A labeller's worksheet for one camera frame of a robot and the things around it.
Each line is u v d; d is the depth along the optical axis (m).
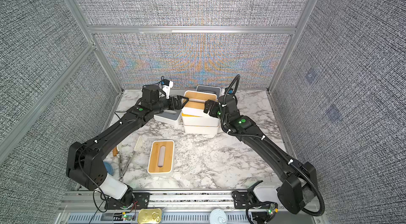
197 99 0.84
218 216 0.65
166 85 0.72
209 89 1.20
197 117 0.82
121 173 0.81
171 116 0.96
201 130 0.96
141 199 0.74
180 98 0.72
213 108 0.68
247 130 0.52
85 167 0.43
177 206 0.73
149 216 0.66
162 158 0.85
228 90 0.70
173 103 0.70
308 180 0.38
